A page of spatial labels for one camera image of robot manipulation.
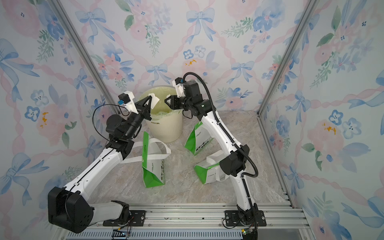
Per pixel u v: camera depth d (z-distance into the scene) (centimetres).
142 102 62
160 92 95
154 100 68
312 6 68
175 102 68
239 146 53
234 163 55
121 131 54
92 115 95
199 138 83
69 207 39
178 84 68
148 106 66
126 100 56
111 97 111
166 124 89
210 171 66
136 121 61
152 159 71
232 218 73
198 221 74
